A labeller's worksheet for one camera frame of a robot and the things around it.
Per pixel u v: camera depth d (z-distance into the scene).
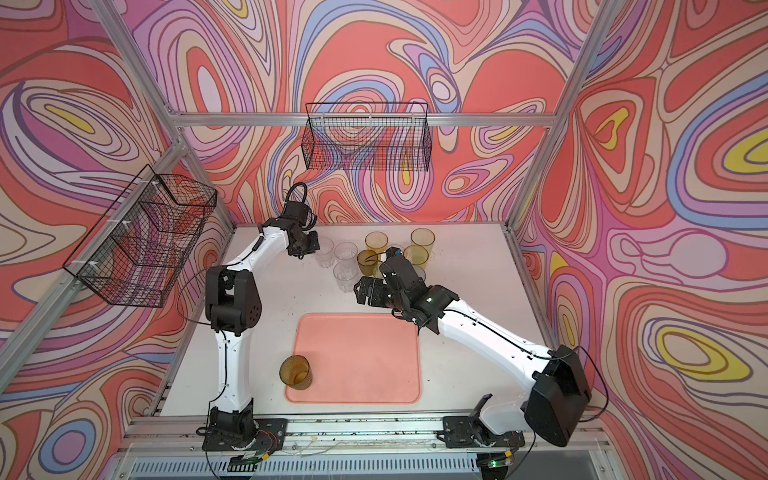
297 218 0.82
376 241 1.11
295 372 0.81
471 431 0.65
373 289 0.67
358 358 0.86
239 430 0.64
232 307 0.59
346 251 1.06
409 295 0.57
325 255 1.05
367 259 1.03
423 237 0.99
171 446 0.73
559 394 0.40
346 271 1.02
